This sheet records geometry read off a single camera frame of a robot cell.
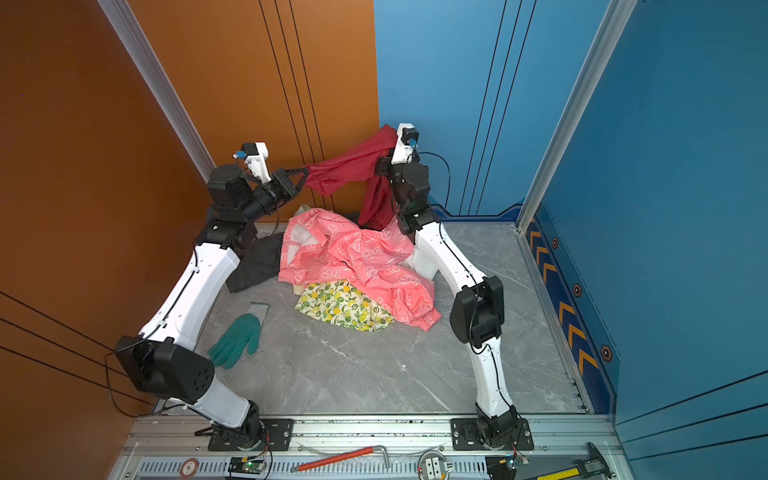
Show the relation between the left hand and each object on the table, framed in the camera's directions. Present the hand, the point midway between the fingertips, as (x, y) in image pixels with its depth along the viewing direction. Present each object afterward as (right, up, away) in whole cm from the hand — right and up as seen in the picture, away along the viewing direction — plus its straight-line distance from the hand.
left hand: (308, 165), depth 69 cm
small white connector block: (+28, -66, -6) cm, 72 cm away
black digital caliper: (+67, -70, 0) cm, 97 cm away
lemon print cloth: (+4, -37, +24) cm, 44 cm away
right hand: (+18, +10, +6) cm, 21 cm away
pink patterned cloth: (-6, -19, +32) cm, 38 cm away
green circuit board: (-16, -71, +2) cm, 73 cm away
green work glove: (-26, -45, +21) cm, 56 cm away
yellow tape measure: (+60, -71, -1) cm, 93 cm away
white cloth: (+29, -24, +33) cm, 50 cm away
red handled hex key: (+8, -70, +2) cm, 70 cm away
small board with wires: (+48, -69, 0) cm, 84 cm away
